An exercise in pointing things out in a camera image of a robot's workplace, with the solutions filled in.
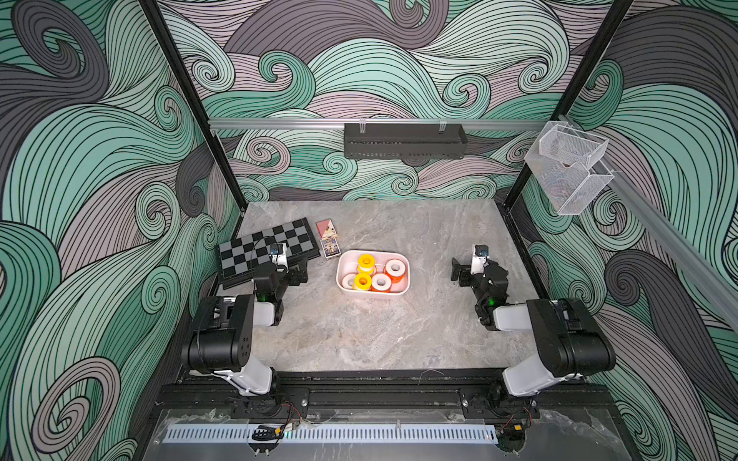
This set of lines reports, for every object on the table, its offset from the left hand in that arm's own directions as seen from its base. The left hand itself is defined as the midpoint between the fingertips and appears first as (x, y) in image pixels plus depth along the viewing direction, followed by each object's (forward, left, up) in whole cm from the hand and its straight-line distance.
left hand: (291, 256), depth 93 cm
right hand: (-1, -60, 0) cm, 61 cm away
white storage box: (+2, -18, -7) cm, 20 cm away
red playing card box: (+18, -10, -7) cm, 22 cm away
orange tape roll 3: (-7, -30, -5) cm, 31 cm away
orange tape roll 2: (-5, -19, -6) cm, 20 cm away
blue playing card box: (+10, -12, -7) cm, 17 cm away
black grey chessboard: (+3, +20, -6) cm, 21 cm away
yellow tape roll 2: (-1, -25, -3) cm, 25 cm away
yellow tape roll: (-8, -24, -3) cm, 25 cm away
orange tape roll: (-2, -35, -4) cm, 35 cm away
